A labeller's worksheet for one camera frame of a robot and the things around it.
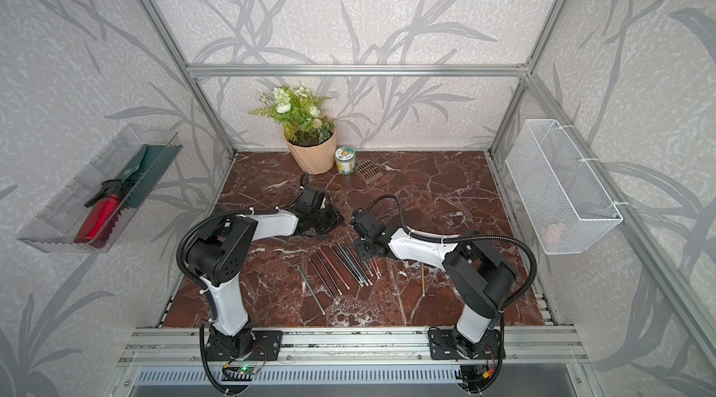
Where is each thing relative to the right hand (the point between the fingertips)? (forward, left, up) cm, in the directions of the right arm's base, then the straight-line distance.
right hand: (363, 244), depth 90 cm
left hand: (+10, +6, 0) cm, 12 cm away
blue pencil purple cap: (-8, +3, -2) cm, 8 cm away
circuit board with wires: (-34, +29, -2) cm, 44 cm away
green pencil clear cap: (-6, -1, -3) cm, 7 cm away
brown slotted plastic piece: (+32, -1, -1) cm, 32 cm away
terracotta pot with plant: (+38, +20, +13) cm, 45 cm away
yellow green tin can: (+33, +8, +5) cm, 34 cm away
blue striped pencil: (-12, +9, -2) cm, 15 cm away
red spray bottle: (-7, +55, +34) cm, 65 cm away
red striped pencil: (-7, +9, -2) cm, 12 cm away
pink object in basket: (-7, -50, +18) cm, 54 cm away
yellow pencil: (-12, -19, -2) cm, 22 cm away
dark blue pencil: (-11, +12, -2) cm, 17 cm away
